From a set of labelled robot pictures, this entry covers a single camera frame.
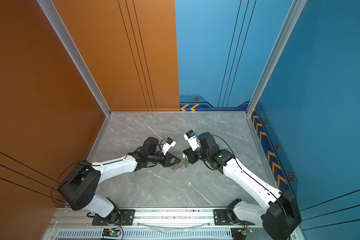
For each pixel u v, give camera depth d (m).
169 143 0.77
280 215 0.38
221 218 0.72
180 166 0.90
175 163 0.79
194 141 0.68
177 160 0.79
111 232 0.71
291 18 0.73
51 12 0.71
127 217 0.74
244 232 0.69
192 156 0.67
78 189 0.44
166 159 0.74
